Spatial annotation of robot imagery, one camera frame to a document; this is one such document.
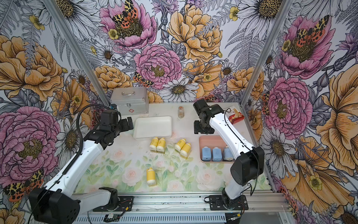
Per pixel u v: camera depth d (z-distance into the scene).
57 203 0.38
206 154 0.86
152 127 1.07
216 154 0.85
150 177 0.77
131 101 1.04
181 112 1.12
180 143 0.89
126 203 0.73
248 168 0.44
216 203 0.73
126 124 0.72
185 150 0.87
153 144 0.88
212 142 0.97
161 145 0.89
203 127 0.68
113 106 0.69
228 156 0.84
